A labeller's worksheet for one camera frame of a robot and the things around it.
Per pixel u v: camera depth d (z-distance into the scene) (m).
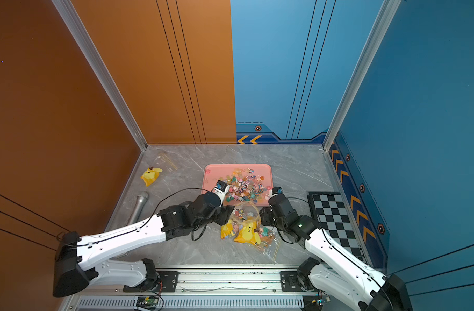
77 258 0.40
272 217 0.70
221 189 0.64
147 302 0.72
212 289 0.72
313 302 0.70
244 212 0.87
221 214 0.64
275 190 0.71
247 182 1.01
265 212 0.69
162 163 1.12
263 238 0.83
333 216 0.87
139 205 0.92
